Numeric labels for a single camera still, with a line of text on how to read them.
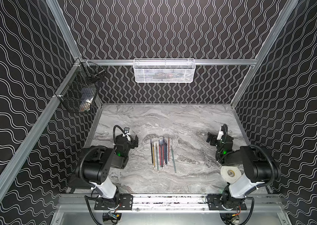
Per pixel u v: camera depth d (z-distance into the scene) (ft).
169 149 3.11
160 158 2.97
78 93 3.09
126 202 2.41
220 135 2.79
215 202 2.41
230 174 2.74
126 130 2.68
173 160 2.96
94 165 1.54
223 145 2.43
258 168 1.54
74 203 2.51
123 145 2.38
